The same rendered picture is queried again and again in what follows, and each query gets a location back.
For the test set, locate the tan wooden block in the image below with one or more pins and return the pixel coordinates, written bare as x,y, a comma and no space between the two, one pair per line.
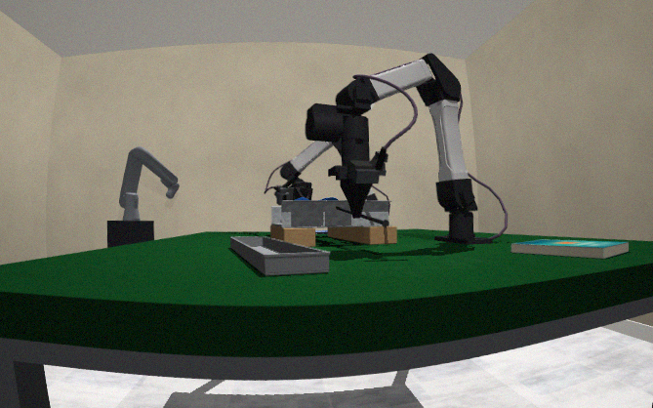
300,236

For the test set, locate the brown wooden bar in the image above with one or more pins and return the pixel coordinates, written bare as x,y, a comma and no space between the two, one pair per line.
367,235

